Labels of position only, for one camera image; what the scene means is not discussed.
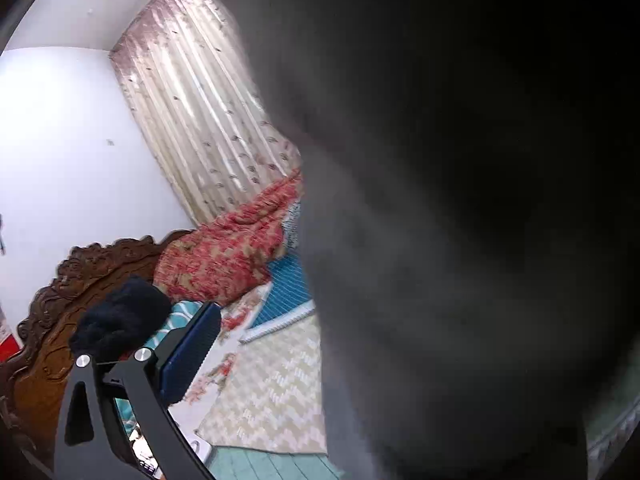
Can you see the red floral quilt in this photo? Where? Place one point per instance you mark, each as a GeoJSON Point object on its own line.
{"type": "Point", "coordinates": [225, 255]}

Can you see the cream patterned bed sheet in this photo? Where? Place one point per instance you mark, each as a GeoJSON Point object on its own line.
{"type": "Point", "coordinates": [275, 385]}

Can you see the dark fuzzy cloth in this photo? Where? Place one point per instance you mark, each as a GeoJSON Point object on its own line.
{"type": "Point", "coordinates": [120, 315]}

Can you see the grey puffer jacket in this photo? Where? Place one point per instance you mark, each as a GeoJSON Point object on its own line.
{"type": "Point", "coordinates": [450, 210]}

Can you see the pink patterned curtain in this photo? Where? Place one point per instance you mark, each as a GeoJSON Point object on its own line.
{"type": "Point", "coordinates": [200, 110]}

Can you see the patchwork floral quilt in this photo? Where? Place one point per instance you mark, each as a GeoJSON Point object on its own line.
{"type": "Point", "coordinates": [293, 225]}

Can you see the carved wooden headboard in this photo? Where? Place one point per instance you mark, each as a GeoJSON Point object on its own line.
{"type": "Point", "coordinates": [45, 360]}

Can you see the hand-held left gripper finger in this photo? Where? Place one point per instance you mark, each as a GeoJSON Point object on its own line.
{"type": "Point", "coordinates": [192, 350]}

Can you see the teal patterned pillow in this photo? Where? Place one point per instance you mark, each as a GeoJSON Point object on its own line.
{"type": "Point", "coordinates": [176, 316]}

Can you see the blue checked cloth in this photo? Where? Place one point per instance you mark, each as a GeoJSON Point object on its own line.
{"type": "Point", "coordinates": [290, 285]}

